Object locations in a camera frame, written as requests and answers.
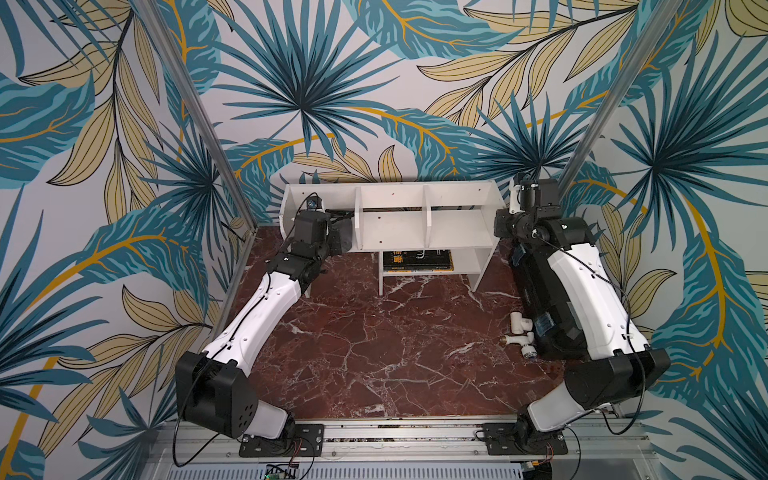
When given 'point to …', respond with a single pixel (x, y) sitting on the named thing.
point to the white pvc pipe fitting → (521, 334)
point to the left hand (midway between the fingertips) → (331, 234)
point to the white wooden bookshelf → (418, 228)
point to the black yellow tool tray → (418, 261)
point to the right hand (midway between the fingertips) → (504, 216)
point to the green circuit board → (274, 477)
